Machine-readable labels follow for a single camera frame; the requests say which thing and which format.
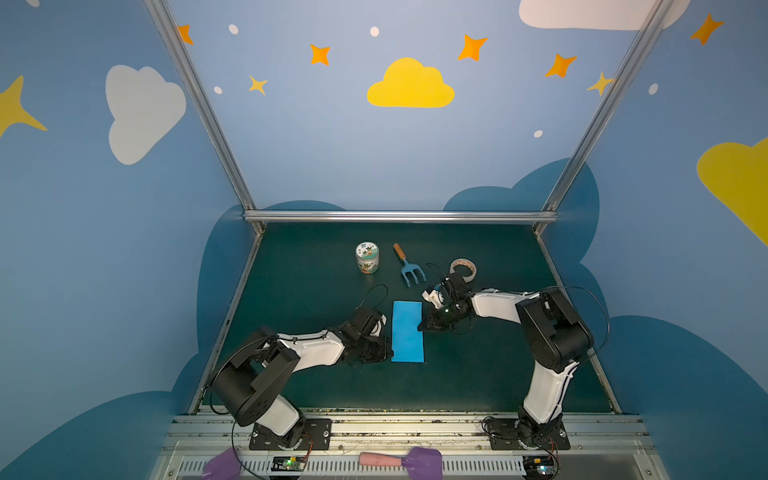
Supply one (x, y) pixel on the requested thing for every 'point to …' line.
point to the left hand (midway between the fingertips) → (396, 356)
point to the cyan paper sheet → (407, 338)
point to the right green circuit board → (539, 467)
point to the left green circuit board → (288, 463)
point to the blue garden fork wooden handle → (409, 268)
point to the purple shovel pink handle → (420, 463)
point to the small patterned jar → (367, 256)
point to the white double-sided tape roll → (463, 261)
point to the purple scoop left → (223, 466)
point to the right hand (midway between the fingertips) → (421, 325)
